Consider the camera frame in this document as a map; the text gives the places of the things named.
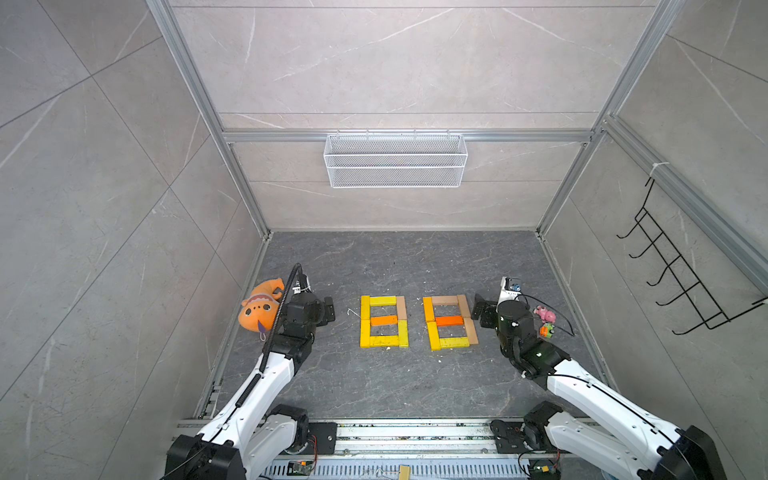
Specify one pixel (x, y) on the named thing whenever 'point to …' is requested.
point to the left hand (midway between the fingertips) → (314, 297)
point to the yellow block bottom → (365, 333)
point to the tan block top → (472, 335)
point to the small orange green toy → (545, 330)
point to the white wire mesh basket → (395, 160)
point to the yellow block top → (435, 344)
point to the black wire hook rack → (695, 298)
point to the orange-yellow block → (428, 306)
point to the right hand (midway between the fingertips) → (495, 297)
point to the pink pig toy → (545, 315)
